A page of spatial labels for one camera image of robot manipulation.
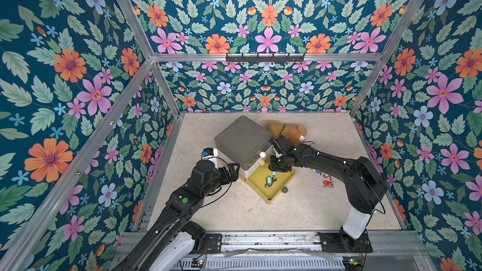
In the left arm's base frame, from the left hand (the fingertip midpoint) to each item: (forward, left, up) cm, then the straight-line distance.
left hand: (234, 167), depth 74 cm
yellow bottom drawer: (+1, -9, -18) cm, 20 cm away
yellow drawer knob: (+5, -12, -8) cm, 15 cm away
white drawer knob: (+6, -12, -2) cm, 14 cm away
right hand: (+6, -16, -14) cm, 23 cm away
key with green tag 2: (+2, -18, -19) cm, 26 cm away
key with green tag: (+1, -15, -19) cm, 25 cm away
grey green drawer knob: (-5, -22, -17) cm, 28 cm away
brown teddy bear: (+20, -30, -7) cm, 37 cm away
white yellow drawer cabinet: (+2, -8, -7) cm, 11 cm away
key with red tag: (-13, -29, +14) cm, 35 cm away
